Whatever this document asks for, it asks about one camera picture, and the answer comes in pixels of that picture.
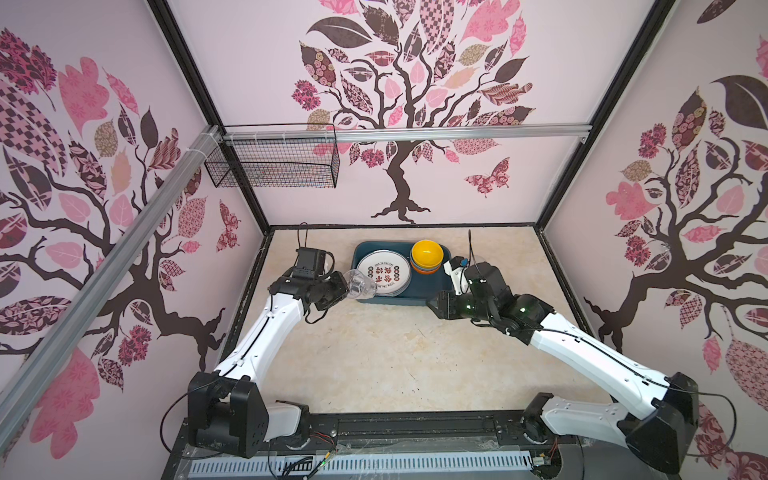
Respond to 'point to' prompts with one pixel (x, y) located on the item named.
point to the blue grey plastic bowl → (427, 269)
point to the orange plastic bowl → (427, 272)
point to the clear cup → (358, 286)
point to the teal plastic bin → (419, 289)
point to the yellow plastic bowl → (427, 253)
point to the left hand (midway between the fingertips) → (350, 293)
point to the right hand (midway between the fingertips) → (432, 297)
